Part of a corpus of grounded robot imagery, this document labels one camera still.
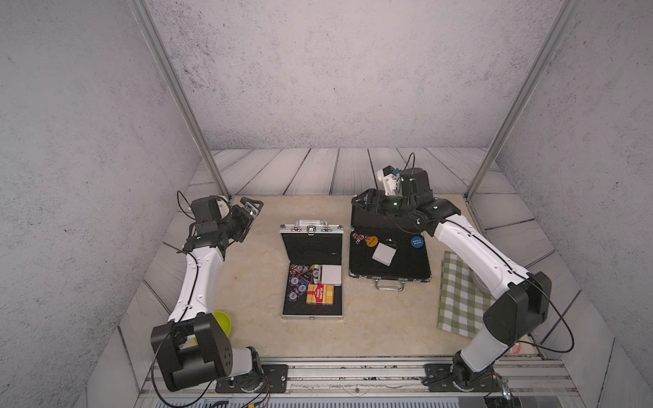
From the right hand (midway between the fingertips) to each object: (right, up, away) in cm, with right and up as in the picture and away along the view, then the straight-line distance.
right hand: (359, 203), depth 76 cm
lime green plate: (-42, -37, +5) cm, 57 cm away
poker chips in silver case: (-20, -26, +16) cm, 36 cm away
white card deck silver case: (-8, -25, +16) cm, 30 cm away
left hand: (-30, -2, +5) cm, 30 cm away
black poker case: (+13, -14, +27) cm, 33 cm away
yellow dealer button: (+7, -14, +26) cm, 30 cm away
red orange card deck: (-12, -30, +11) cm, 34 cm away
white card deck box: (+11, -18, +21) cm, 30 cm away
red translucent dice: (+3, -12, +26) cm, 29 cm away
